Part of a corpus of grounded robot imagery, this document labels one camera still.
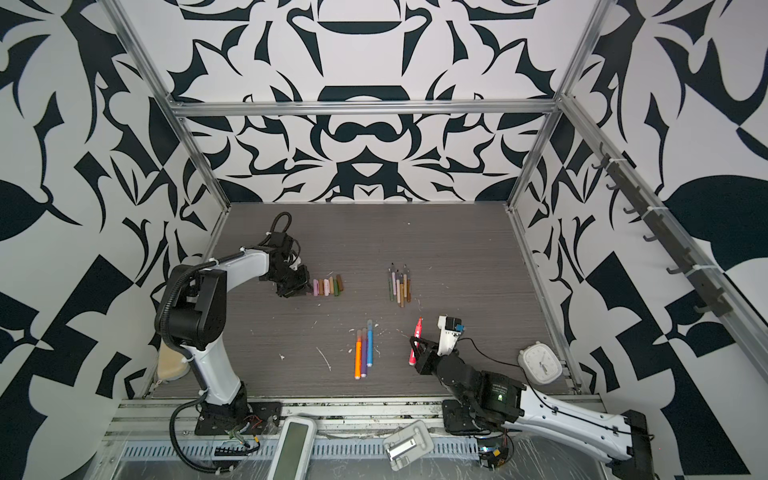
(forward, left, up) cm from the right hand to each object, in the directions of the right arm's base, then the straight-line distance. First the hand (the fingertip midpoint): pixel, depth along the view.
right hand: (410, 344), depth 77 cm
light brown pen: (+24, 0, -9) cm, 26 cm away
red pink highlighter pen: (+2, -2, +1) cm, 3 cm away
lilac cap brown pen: (+20, +1, -9) cm, 22 cm away
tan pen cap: (+24, +24, -8) cm, 35 cm away
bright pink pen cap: (+21, +29, -7) cm, 36 cm away
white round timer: (-3, -34, -8) cm, 35 cm away
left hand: (+22, +29, -6) cm, 37 cm away
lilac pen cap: (+21, +25, -8) cm, 34 cm away
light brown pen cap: (+21, +27, -8) cm, 35 cm away
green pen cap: (+21, +22, -8) cm, 31 cm away
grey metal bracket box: (-21, +2, -6) cm, 22 cm away
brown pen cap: (+25, +22, -8) cm, 34 cm away
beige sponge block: (-3, +63, -4) cm, 63 cm away
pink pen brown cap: (+24, +4, -9) cm, 26 cm away
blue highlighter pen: (+3, +11, -8) cm, 14 cm away
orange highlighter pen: (0, +14, -8) cm, 16 cm away
